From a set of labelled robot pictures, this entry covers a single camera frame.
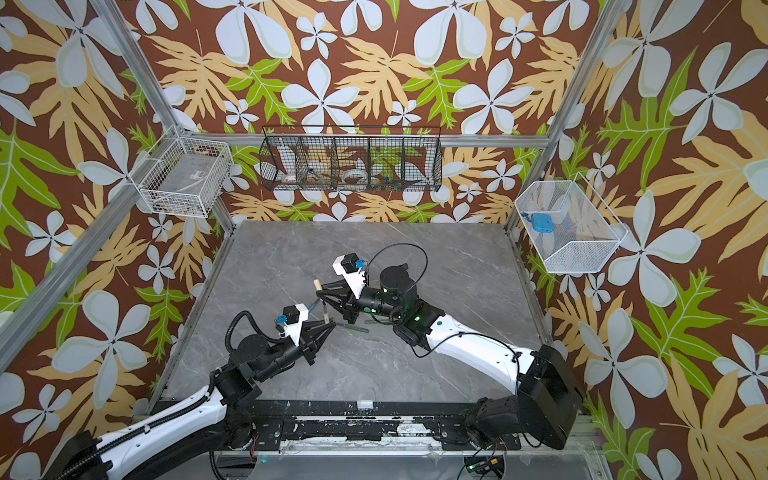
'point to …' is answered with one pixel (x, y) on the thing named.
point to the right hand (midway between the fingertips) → (320, 292)
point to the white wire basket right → (585, 232)
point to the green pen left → (355, 327)
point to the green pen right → (383, 322)
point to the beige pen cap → (317, 284)
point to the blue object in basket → (541, 222)
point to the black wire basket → (350, 158)
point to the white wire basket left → (182, 176)
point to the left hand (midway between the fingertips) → (331, 320)
